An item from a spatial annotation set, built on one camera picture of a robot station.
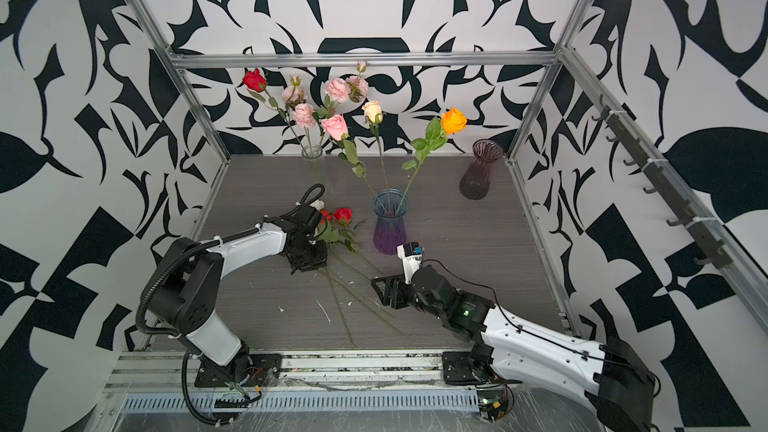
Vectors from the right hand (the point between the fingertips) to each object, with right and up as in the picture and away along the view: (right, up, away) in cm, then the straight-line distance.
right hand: (381, 281), depth 75 cm
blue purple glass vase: (+2, +18, +10) cm, 21 cm away
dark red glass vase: (+31, +26, +25) cm, 48 cm away
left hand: (-16, +2, +16) cm, 23 cm away
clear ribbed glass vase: (-21, +29, +23) cm, 43 cm away
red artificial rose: (-13, +13, +24) cm, 31 cm away
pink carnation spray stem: (-22, +44, +10) cm, 50 cm away
